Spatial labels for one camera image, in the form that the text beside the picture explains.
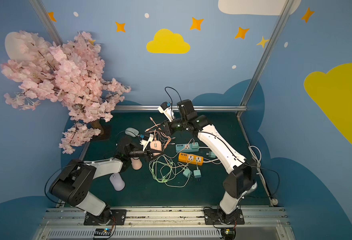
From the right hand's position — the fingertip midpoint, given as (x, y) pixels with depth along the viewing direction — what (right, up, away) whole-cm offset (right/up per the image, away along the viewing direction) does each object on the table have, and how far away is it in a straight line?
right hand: (160, 127), depth 73 cm
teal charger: (+30, -18, +22) cm, 41 cm away
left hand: (+2, -12, +6) cm, 13 cm away
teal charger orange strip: (+21, -29, +15) cm, 38 cm away
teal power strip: (+14, -14, +25) cm, 32 cm away
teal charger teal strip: (+20, -12, +22) cm, 32 cm away
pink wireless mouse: (-2, -9, +2) cm, 10 cm away
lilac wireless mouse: (-26, -31, +11) cm, 42 cm away
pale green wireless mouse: (-25, -4, +35) cm, 43 cm away
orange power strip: (+17, -20, +20) cm, 33 cm away
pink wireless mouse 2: (-17, -23, +18) cm, 34 cm away
